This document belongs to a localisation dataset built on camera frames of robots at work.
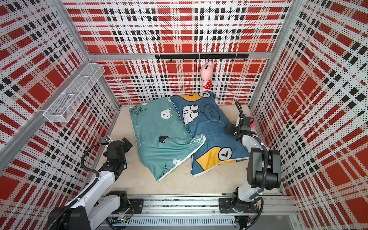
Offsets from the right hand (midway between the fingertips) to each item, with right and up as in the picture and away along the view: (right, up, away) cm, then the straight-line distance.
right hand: (233, 127), depth 95 cm
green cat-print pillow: (-47, -6, -6) cm, 47 cm away
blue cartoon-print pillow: (-20, +8, +1) cm, 22 cm away
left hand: (-70, -8, -9) cm, 71 cm away
